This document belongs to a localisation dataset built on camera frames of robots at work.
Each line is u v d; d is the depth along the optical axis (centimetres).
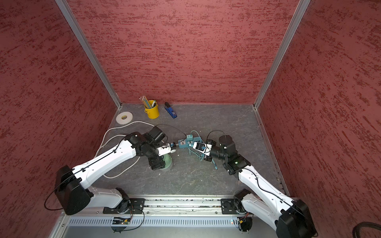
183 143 95
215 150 66
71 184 39
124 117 111
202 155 66
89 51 88
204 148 62
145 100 103
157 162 68
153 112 107
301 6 71
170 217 73
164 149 69
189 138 94
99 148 99
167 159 75
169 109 114
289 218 39
